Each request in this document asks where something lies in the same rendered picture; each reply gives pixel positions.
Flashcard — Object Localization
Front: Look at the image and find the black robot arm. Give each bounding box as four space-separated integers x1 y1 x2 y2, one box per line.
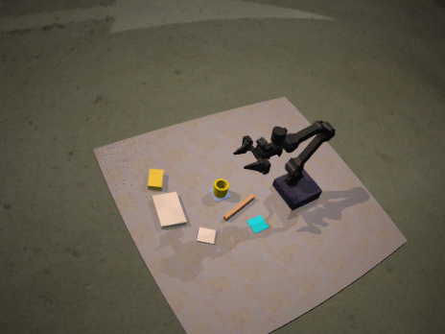
256 120 335 188

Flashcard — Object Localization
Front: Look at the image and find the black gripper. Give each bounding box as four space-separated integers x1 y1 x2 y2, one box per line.
233 135 273 175

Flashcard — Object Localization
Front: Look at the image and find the yellow block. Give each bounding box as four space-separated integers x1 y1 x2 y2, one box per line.
148 169 163 191

